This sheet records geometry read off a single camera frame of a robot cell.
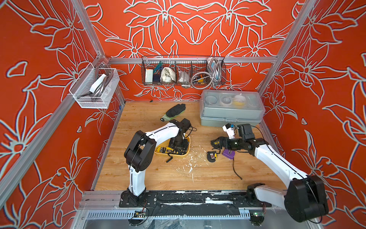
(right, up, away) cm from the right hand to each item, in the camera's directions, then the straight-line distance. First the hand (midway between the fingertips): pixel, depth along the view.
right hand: (215, 143), depth 81 cm
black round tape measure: (-1, -9, +5) cm, 10 cm away
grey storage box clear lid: (+6, +22, +10) cm, 24 cm away
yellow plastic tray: (-28, -1, +2) cm, 28 cm away
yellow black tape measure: (-31, -6, +9) cm, 33 cm away
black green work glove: (-26, +18, +31) cm, 44 cm away
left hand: (-20, -5, +9) cm, 23 cm away
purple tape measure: (+11, -8, +7) cm, 15 cm away
